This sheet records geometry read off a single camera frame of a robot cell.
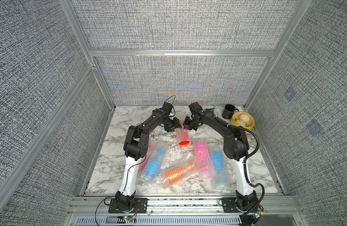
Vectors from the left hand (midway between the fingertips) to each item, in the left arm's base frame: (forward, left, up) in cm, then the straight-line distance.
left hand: (181, 126), depth 98 cm
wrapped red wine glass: (-25, +25, -1) cm, 35 cm away
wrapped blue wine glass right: (-25, -19, +1) cm, 31 cm away
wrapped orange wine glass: (-33, +8, +1) cm, 34 cm away
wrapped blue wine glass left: (-25, +18, 0) cm, 31 cm away
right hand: (+2, -1, +1) cm, 3 cm away
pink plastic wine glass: (-23, -10, 0) cm, 25 cm away
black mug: (+13, -37, 0) cm, 39 cm away
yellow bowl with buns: (+7, -46, -3) cm, 47 cm away
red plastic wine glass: (-8, -1, 0) cm, 8 cm away
